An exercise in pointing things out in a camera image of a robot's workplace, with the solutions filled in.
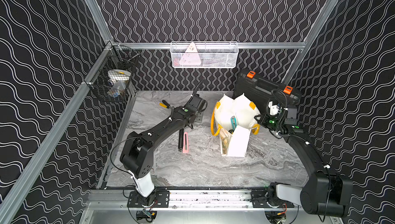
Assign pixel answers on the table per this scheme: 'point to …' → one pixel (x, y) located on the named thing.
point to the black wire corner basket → (111, 75)
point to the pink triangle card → (191, 56)
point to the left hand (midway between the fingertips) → (196, 111)
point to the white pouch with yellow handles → (233, 143)
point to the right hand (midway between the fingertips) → (255, 115)
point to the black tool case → (257, 90)
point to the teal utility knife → (233, 122)
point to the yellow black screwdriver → (164, 106)
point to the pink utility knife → (185, 147)
